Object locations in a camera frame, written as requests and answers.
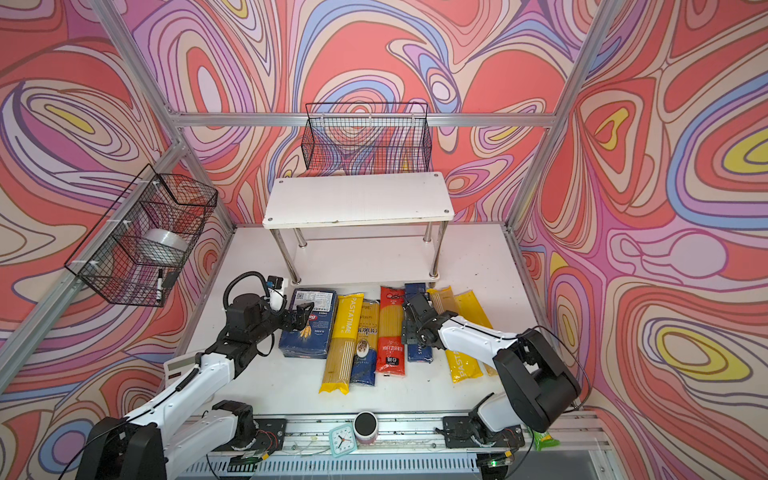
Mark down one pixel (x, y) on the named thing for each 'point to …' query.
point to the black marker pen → (160, 285)
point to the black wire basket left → (136, 251)
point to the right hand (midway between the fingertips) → (420, 340)
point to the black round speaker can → (365, 427)
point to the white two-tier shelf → (353, 228)
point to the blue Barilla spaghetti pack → (417, 352)
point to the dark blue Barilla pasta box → (316, 339)
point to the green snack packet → (543, 440)
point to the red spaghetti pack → (391, 331)
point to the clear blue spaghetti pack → (367, 349)
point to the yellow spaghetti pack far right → (465, 306)
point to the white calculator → (174, 369)
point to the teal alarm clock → (343, 440)
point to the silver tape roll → (167, 237)
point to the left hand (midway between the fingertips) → (302, 301)
